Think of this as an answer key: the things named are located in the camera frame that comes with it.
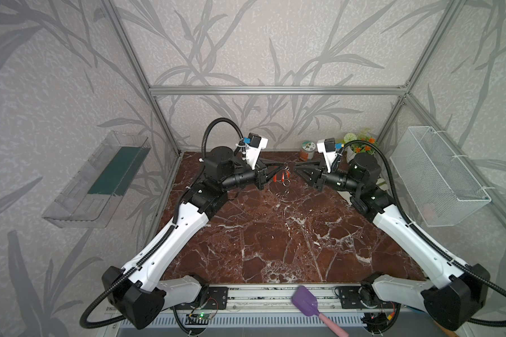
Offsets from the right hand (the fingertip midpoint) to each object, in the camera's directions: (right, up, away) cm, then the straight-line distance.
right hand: (296, 162), depth 64 cm
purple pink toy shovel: (+4, -48, +9) cm, 49 cm away
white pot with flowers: (+38, +10, +41) cm, 57 cm away
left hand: (-4, 0, -4) cm, 6 cm away
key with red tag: (-4, -6, 0) cm, 7 cm away
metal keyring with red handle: (-3, -5, 0) cm, 6 cm away
